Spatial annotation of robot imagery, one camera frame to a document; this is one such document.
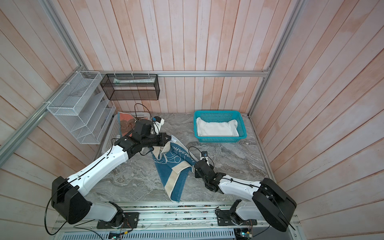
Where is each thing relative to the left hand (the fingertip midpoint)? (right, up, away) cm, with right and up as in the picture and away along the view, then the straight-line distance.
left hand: (170, 140), depth 77 cm
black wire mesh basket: (-32, +36, +27) cm, 55 cm away
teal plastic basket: (+36, +17, +45) cm, 60 cm away
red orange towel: (-37, +11, +33) cm, 51 cm away
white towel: (+39, +6, +33) cm, 51 cm away
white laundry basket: (-43, +4, +23) cm, 49 cm away
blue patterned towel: (0, -15, +14) cm, 20 cm away
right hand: (+16, -16, +12) cm, 25 cm away
